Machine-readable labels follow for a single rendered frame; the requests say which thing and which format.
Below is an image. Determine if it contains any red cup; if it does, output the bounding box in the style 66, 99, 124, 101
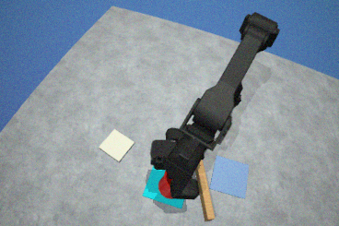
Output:
158, 171, 173, 198

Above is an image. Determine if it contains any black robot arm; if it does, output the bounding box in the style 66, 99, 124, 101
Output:
150, 12, 280, 181

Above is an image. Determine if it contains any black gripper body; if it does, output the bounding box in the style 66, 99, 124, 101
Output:
166, 127, 199, 200

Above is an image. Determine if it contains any cream flat square tile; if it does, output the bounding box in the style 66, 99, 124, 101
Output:
99, 129, 134, 163

